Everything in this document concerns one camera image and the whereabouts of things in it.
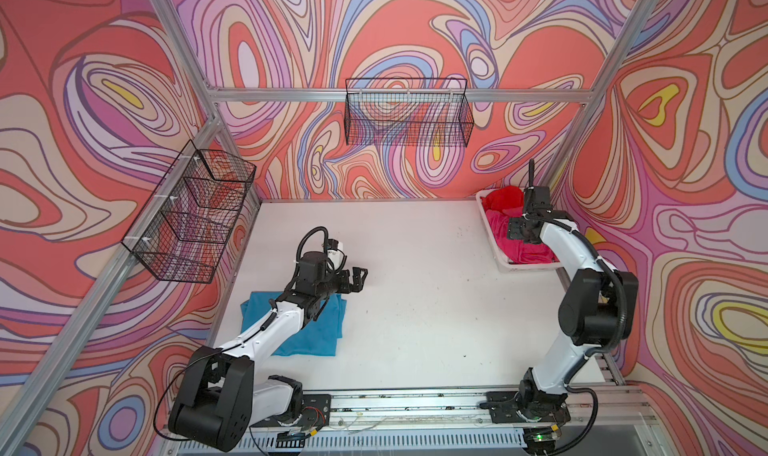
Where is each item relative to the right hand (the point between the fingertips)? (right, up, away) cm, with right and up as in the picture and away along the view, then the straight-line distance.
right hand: (528, 237), depth 93 cm
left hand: (-53, -9, -7) cm, 54 cm away
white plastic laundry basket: (-10, -6, 0) cm, 12 cm away
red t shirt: (-2, +14, +13) cm, 20 cm away
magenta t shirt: (-4, -4, 0) cm, 6 cm away
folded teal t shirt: (-65, -29, -8) cm, 72 cm away
